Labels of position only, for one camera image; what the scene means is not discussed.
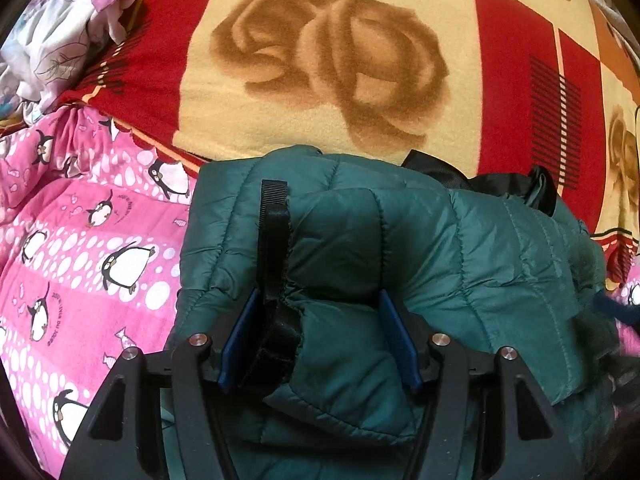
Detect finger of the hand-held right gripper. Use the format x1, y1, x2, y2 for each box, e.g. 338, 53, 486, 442
592, 292, 640, 333

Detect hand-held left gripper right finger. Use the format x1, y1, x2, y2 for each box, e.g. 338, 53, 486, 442
377, 290, 586, 480

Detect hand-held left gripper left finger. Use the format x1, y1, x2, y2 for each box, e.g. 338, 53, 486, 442
59, 287, 261, 480

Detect green puffer jacket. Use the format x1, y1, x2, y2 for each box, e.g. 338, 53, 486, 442
160, 144, 626, 480

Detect pile of white-purple floral clothes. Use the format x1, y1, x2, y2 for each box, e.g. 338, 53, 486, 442
0, 0, 142, 126

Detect rose-printed checked blanket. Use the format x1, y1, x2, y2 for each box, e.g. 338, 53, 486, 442
55, 0, 640, 266

